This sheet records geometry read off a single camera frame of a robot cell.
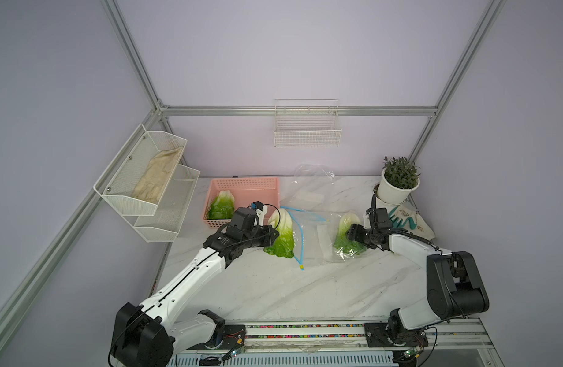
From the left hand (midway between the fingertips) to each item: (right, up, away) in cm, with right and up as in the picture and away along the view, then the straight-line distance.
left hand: (276, 237), depth 79 cm
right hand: (+33, -3, +16) cm, 37 cm away
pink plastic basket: (-18, +17, +35) cm, 42 cm away
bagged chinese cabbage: (+3, -2, -1) cm, 4 cm away
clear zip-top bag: (+17, -4, +16) cm, 24 cm away
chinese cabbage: (+27, -5, +12) cm, 30 cm away
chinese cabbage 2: (-24, +10, +17) cm, 31 cm away
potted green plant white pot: (+53, +22, +19) cm, 61 cm away
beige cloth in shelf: (-43, +22, +1) cm, 48 cm away
